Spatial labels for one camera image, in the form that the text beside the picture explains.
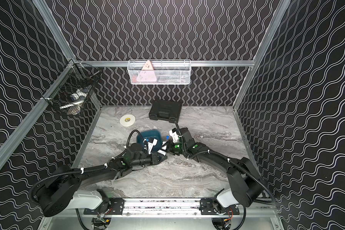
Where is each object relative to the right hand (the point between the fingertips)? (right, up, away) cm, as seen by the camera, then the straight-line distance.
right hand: (161, 147), depth 81 cm
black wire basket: (-60, +33, +11) cm, 69 cm away
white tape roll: (-28, +16, +29) cm, 44 cm away
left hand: (+4, -3, -5) cm, 7 cm away
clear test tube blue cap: (+3, +6, +1) cm, 7 cm away
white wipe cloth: (+1, -1, -4) cm, 4 cm away
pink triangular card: (-9, +45, +8) cm, 47 cm away
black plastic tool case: (+3, +23, +31) cm, 39 cm away
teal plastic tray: (-7, +7, +17) cm, 20 cm away
